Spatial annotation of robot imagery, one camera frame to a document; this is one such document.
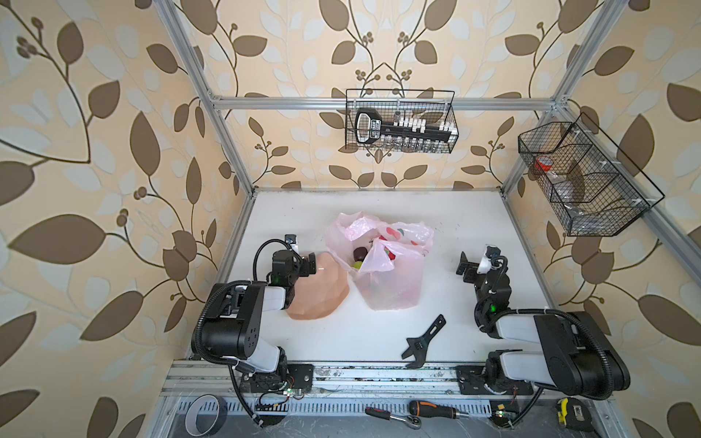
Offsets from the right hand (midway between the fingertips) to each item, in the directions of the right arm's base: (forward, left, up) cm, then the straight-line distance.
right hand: (478, 256), depth 89 cm
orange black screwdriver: (-40, +23, -7) cm, 47 cm away
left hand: (+6, +62, -3) cm, 62 cm away
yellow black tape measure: (-42, -13, -6) cm, 45 cm away
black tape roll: (-39, +81, -9) cm, 90 cm away
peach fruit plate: (-7, +53, -10) cm, 55 cm away
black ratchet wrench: (-42, +27, -7) cm, 51 cm away
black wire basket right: (+5, -25, +25) cm, 36 cm away
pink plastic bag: (-11, +32, +17) cm, 38 cm away
